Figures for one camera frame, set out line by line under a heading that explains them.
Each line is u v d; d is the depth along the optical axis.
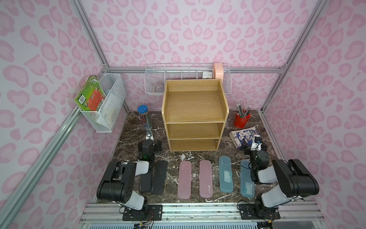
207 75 0.91
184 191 0.81
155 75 0.96
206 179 0.84
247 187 0.80
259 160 0.68
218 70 0.80
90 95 0.72
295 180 0.45
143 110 0.95
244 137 1.01
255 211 0.70
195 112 0.76
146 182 0.83
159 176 0.85
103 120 0.82
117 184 0.45
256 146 0.75
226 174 0.84
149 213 0.73
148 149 0.70
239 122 1.07
